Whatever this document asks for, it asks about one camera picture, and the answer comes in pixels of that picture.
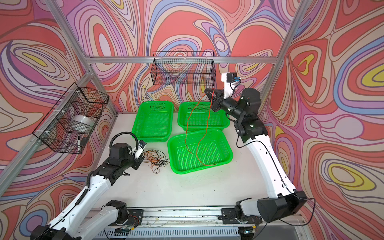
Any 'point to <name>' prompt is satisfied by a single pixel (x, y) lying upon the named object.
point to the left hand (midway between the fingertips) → (142, 152)
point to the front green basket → (196, 150)
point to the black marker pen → (79, 146)
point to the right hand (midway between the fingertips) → (206, 94)
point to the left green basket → (153, 121)
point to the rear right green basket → (195, 116)
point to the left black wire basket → (71, 122)
